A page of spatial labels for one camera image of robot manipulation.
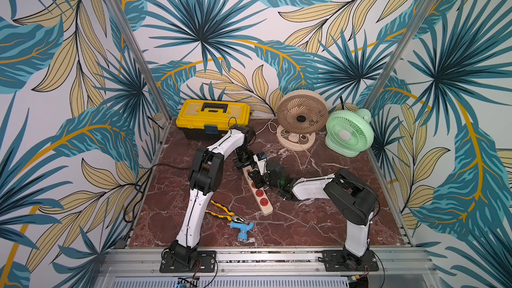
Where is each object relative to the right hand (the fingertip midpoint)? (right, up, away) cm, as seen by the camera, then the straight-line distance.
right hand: (250, 171), depth 92 cm
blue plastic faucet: (-2, -21, -12) cm, 24 cm away
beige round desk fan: (+23, +27, -2) cm, 35 cm away
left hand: (-1, -1, +5) cm, 5 cm away
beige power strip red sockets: (+4, -10, -4) cm, 11 cm away
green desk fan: (+43, +18, -6) cm, 47 cm away
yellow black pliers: (-9, -17, -8) cm, 21 cm away
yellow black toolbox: (-20, +24, +2) cm, 32 cm away
